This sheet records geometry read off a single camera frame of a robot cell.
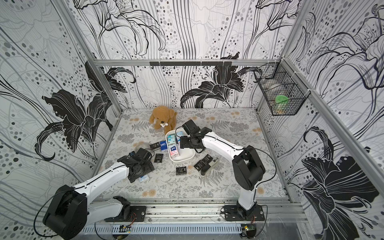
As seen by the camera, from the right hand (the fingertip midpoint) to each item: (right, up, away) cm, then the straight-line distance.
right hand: (187, 142), depth 89 cm
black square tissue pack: (-3, -16, -3) cm, 17 cm away
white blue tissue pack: (-24, -19, -7) cm, 32 cm away
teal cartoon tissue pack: (-11, +1, +7) cm, 13 cm away
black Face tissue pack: (-22, -3, +7) cm, 23 cm away
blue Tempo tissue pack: (-16, -3, +7) cm, 18 cm away
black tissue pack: (-18, -10, +2) cm, 21 cm away
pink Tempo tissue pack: (-8, -5, 0) cm, 10 cm away
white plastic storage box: (-1, -8, +3) cm, 9 cm away
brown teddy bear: (-15, +15, +4) cm, 22 cm away
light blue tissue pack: (-6, +5, +10) cm, 12 cm away
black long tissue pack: (+9, -12, -1) cm, 15 cm away
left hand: (-24, -18, -3) cm, 30 cm away
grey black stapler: (+12, -14, -5) cm, 19 cm away
